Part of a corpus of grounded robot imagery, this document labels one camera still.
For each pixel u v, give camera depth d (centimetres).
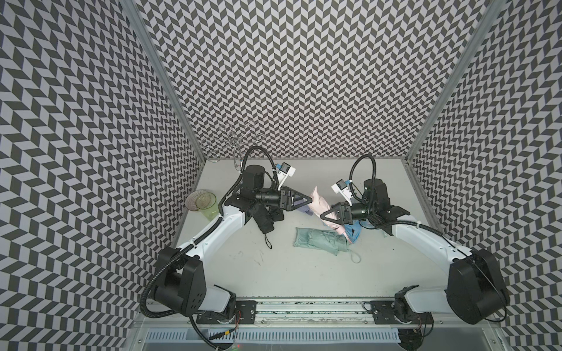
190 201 96
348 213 67
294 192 76
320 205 71
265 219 93
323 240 85
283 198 64
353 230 89
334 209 71
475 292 41
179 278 41
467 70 79
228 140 82
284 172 69
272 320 72
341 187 70
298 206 64
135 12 72
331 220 71
